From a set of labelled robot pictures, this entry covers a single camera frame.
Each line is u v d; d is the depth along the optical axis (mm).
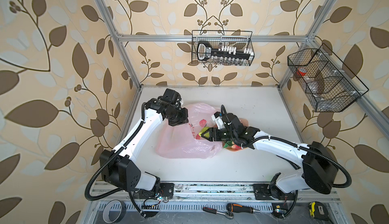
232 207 679
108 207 680
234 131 625
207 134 741
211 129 708
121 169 398
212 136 704
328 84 738
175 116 655
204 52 847
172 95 619
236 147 824
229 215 669
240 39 911
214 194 738
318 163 450
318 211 667
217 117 746
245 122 959
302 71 886
